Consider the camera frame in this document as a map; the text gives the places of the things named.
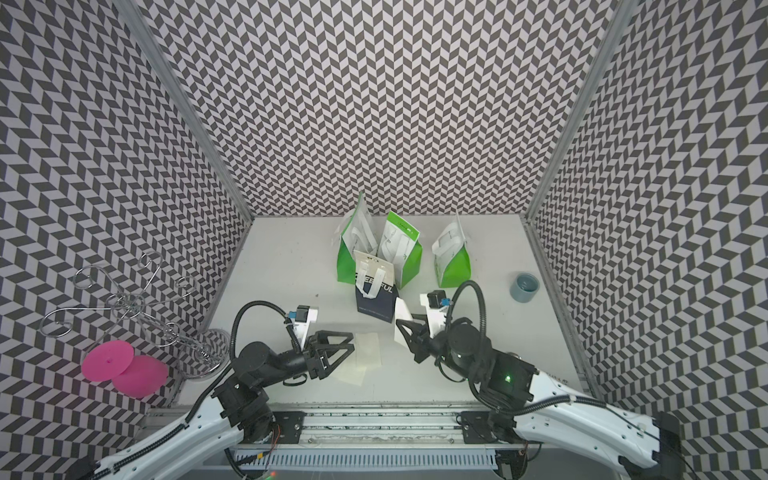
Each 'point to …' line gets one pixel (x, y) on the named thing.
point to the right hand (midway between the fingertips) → (402, 326)
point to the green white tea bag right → (452, 257)
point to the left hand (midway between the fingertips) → (352, 348)
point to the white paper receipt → (402, 312)
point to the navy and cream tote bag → (375, 286)
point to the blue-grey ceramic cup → (524, 287)
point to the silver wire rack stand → (108, 303)
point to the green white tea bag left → (355, 232)
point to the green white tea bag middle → (399, 243)
